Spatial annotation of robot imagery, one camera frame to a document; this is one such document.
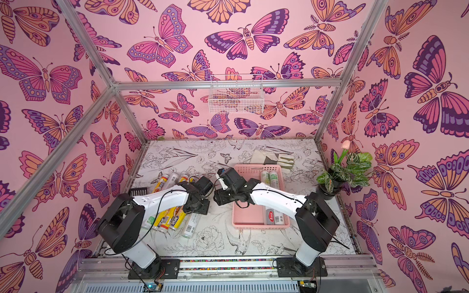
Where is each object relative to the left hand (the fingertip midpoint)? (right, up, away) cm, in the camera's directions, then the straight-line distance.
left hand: (203, 208), depth 90 cm
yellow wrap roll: (-5, -5, -8) cm, 11 cm away
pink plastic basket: (+25, -4, -3) cm, 25 cm away
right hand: (+7, +6, -8) cm, 12 cm away
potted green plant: (+63, +21, -16) cm, 69 cm away
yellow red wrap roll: (-11, -2, -5) cm, 12 cm away
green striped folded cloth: (+38, +26, +20) cm, 50 cm away
